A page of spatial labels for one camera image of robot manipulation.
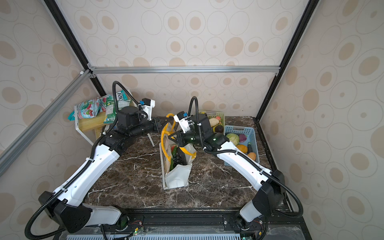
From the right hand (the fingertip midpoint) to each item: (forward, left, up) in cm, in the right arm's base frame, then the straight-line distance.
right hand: (169, 137), depth 69 cm
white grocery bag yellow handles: (-9, -3, -24) cm, 26 cm away
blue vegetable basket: (+20, -50, -28) cm, 61 cm away
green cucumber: (+7, +2, -25) cm, 26 cm away
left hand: (+4, -2, +8) cm, 9 cm away
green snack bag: (+11, +29, +5) cm, 32 cm away
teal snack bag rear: (+26, +29, +5) cm, 40 cm away
